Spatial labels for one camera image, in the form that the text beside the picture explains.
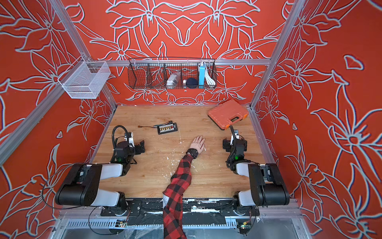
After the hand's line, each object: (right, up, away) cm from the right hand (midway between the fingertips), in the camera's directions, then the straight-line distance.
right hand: (232, 137), depth 91 cm
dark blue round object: (-25, +35, +3) cm, 43 cm away
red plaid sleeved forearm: (-34, -37, -24) cm, 56 cm away
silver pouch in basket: (-37, +36, +1) cm, 52 cm away
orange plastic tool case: (-1, +15, +15) cm, 21 cm away
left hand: (-61, -2, +2) cm, 61 cm away
